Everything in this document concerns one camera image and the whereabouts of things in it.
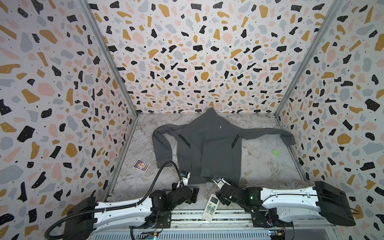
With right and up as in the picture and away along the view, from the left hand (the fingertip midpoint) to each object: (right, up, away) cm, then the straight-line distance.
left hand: (194, 187), depth 79 cm
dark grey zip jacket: (+9, +18, +21) cm, 29 cm away
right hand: (+13, 0, +1) cm, 13 cm away
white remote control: (+9, -9, -3) cm, 13 cm away
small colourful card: (-33, +8, +12) cm, 36 cm away
